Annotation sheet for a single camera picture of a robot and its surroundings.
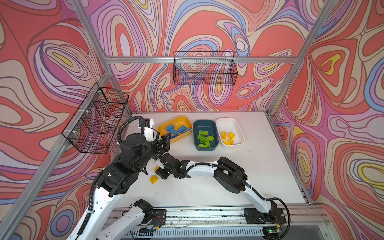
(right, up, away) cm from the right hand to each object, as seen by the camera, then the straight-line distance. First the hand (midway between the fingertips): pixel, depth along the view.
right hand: (160, 171), depth 90 cm
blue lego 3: (+7, +23, +16) cm, 29 cm away
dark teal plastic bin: (+30, +29, +18) cm, 45 cm away
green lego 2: (+26, +15, +6) cm, 31 cm away
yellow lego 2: (+46, +17, +9) cm, 50 cm away
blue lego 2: (+13, +26, +17) cm, 34 cm away
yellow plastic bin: (+9, +28, +20) cm, 35 cm away
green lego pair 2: (+32, +19, +11) cm, 39 cm away
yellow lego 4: (-1, +3, -6) cm, 7 cm away
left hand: (+8, +25, -28) cm, 38 cm away
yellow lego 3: (+43, +17, +8) cm, 47 cm away
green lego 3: (+31, +16, +10) cm, 36 cm away
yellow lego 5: (-2, -3, -6) cm, 7 cm away
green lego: (+28, +23, +16) cm, 40 cm away
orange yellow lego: (+42, +21, +14) cm, 49 cm away
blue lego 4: (+17, +26, +12) cm, 33 cm away
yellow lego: (+47, +22, +13) cm, 54 cm away
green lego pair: (+26, +19, +11) cm, 34 cm away
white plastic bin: (+46, +24, +15) cm, 54 cm away
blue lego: (+3, +27, +17) cm, 32 cm away
